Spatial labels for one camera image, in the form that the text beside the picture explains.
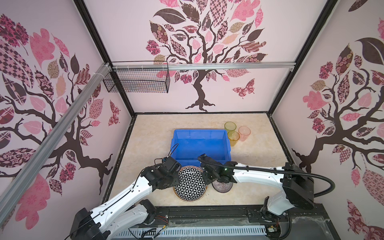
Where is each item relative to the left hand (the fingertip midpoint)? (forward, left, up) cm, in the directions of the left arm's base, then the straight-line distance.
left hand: (174, 183), depth 78 cm
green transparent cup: (+39, -36, +1) cm, 53 cm away
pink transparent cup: (+34, -44, +2) cm, 56 cm away
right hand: (+5, -16, -2) cm, 17 cm away
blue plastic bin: (+28, -6, -7) cm, 30 cm away
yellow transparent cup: (+33, -38, -3) cm, 50 cm away
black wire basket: (+59, +26, +26) cm, 70 cm away
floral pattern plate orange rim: (-1, -9, -5) cm, 11 cm away
